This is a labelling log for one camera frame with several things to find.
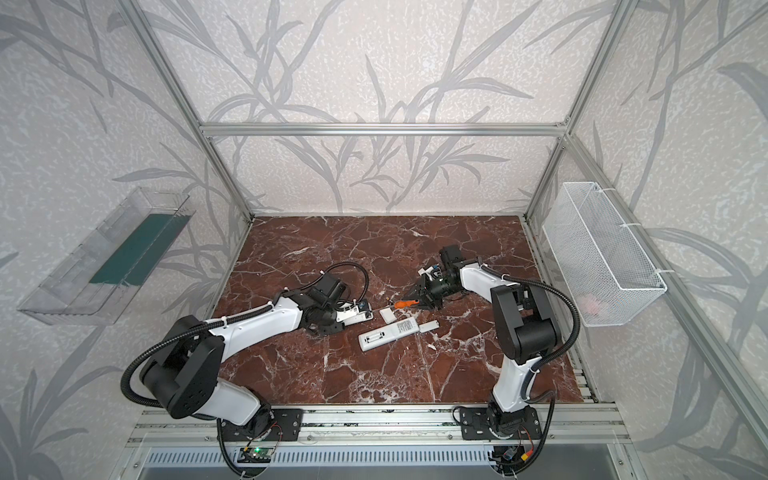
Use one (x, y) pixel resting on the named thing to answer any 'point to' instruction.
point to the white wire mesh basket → (605, 271)
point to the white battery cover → (429, 326)
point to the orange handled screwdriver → (400, 304)
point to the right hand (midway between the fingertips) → (407, 292)
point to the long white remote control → (388, 334)
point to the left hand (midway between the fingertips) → (342, 306)
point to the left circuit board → (255, 455)
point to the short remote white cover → (388, 315)
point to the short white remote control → (353, 316)
